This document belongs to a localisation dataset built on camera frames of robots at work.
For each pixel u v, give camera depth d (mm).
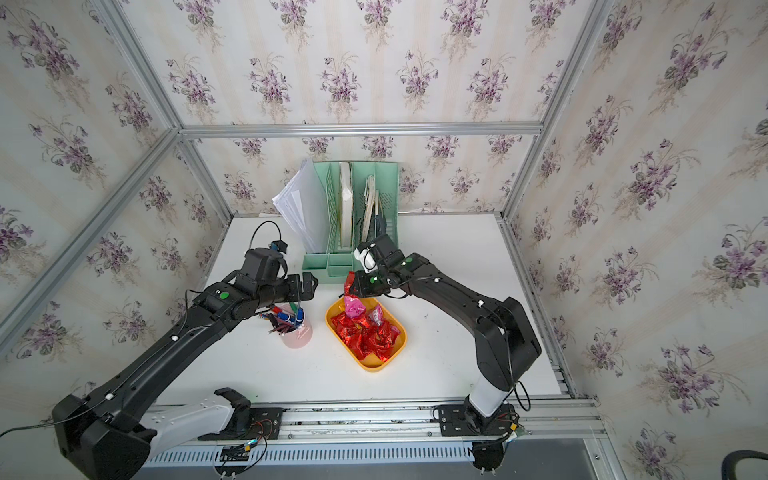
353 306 862
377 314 860
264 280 575
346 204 924
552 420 748
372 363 819
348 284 814
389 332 802
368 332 818
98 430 366
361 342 801
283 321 819
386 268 648
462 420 729
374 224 1041
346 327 824
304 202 907
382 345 782
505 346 462
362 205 983
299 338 855
